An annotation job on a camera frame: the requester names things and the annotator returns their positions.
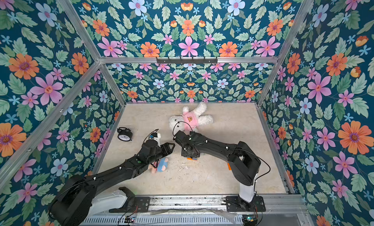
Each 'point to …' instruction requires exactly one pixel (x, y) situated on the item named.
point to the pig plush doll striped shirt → (159, 165)
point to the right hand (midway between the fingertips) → (188, 154)
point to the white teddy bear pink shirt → (190, 121)
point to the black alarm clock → (124, 134)
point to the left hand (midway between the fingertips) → (175, 145)
